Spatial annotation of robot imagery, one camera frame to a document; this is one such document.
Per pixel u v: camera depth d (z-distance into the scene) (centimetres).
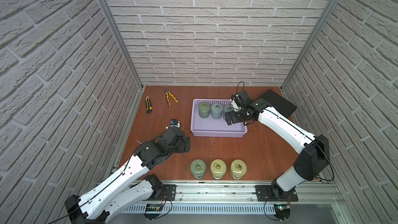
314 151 42
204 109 97
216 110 96
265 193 73
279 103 104
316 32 86
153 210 71
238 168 73
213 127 100
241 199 73
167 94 113
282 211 70
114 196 43
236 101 66
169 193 74
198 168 73
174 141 54
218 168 74
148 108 106
